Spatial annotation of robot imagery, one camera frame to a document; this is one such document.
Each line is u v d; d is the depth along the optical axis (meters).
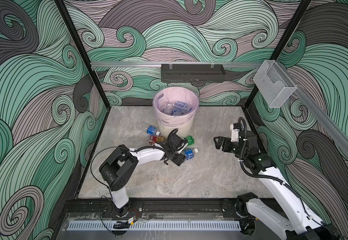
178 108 0.95
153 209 0.74
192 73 0.95
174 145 0.70
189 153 0.88
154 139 0.95
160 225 0.70
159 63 0.93
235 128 0.67
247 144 0.55
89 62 0.92
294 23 0.76
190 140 0.96
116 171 0.46
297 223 0.39
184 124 0.81
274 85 0.78
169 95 0.95
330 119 0.60
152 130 1.00
